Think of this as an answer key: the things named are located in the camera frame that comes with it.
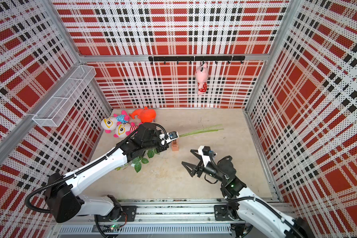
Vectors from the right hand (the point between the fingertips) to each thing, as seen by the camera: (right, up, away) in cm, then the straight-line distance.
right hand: (190, 155), depth 71 cm
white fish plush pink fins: (-44, +11, +27) cm, 53 cm away
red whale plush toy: (-32, +22, +36) cm, 53 cm away
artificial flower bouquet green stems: (-26, -3, +1) cm, 26 cm away
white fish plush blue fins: (-57, +16, +33) cm, 68 cm away
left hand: (-9, +9, +7) cm, 15 cm away
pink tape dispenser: (-9, +2, +19) cm, 21 cm away
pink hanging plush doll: (+8, +47, +20) cm, 51 cm away
